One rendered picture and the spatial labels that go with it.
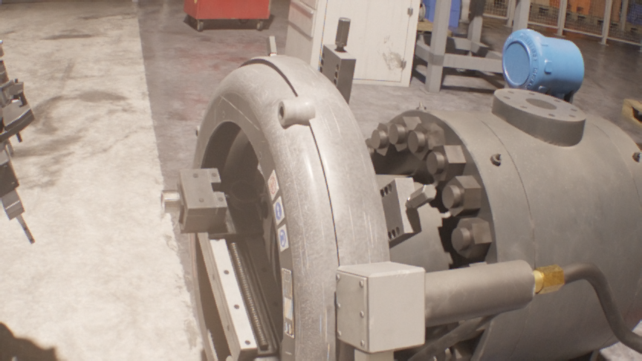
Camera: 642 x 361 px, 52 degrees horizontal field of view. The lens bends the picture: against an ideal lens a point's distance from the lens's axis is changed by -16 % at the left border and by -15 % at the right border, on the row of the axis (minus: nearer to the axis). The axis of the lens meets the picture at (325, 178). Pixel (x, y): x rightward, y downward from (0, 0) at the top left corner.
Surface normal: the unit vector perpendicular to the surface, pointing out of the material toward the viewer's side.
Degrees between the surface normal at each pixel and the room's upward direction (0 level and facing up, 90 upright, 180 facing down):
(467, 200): 74
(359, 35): 90
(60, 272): 0
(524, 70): 90
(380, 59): 90
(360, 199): 46
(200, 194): 25
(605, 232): 59
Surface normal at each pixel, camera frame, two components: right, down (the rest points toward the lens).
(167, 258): 0.12, -0.92
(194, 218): 0.29, 0.73
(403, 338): 0.39, 0.00
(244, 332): 0.27, -0.68
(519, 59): -0.92, 0.04
